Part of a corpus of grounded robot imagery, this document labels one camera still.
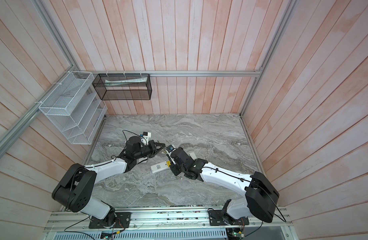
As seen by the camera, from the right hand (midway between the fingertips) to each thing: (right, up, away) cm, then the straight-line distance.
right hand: (173, 162), depth 82 cm
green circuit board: (-32, -33, -11) cm, 47 cm away
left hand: (-4, +8, +2) cm, 9 cm away
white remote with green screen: (-9, -5, +8) cm, 13 cm away
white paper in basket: (-35, +48, +8) cm, 60 cm away
